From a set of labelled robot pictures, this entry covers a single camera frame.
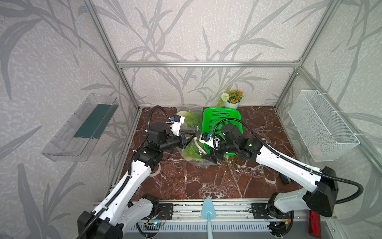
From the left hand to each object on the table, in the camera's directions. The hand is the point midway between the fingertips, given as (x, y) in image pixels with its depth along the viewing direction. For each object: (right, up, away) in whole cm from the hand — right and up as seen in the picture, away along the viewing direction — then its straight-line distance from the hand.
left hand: (195, 136), depth 69 cm
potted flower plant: (+25, +23, +39) cm, 52 cm away
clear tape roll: (-25, -24, +16) cm, 38 cm away
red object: (+54, -40, -2) cm, 67 cm away
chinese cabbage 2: (-2, -8, +4) cm, 9 cm away
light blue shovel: (+6, -38, +4) cm, 39 cm away
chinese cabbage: (-3, +8, +33) cm, 34 cm away
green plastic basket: (+11, +10, +43) cm, 45 cm away
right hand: (+4, -5, +4) cm, 8 cm away
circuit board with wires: (-19, -42, +2) cm, 46 cm away
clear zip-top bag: (-5, +16, +43) cm, 46 cm away
